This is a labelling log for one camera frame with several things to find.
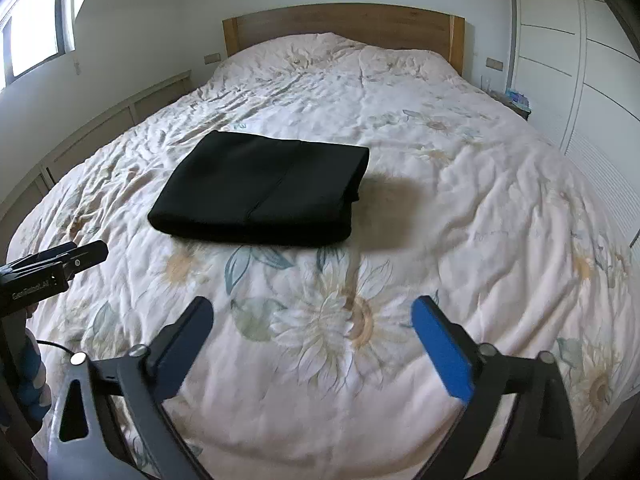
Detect black pants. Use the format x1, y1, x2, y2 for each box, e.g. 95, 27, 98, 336
148, 131, 370, 248

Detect gloved left hand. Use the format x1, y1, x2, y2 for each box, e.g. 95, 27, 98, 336
1, 304, 52, 434

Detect window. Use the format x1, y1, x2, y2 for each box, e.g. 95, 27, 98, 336
1, 0, 85, 88

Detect bedside table with items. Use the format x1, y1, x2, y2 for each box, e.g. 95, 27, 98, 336
487, 87, 532, 120

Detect drinking glass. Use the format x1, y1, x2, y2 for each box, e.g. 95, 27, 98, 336
480, 76, 491, 93

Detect wooden headboard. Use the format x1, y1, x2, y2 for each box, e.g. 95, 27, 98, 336
222, 2, 465, 74

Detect white wardrobe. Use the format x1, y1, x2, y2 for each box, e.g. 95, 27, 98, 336
509, 0, 639, 250

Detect black cable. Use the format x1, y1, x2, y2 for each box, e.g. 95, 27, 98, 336
34, 339, 74, 356

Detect low wall cabinet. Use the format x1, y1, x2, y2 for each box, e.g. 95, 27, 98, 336
0, 69, 194, 261

